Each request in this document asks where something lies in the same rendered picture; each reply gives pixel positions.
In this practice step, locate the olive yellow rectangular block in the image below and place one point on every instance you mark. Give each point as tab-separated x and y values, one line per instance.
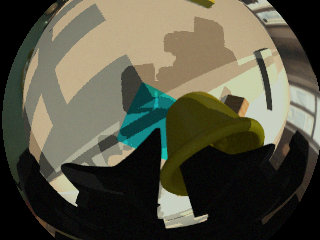
206	3

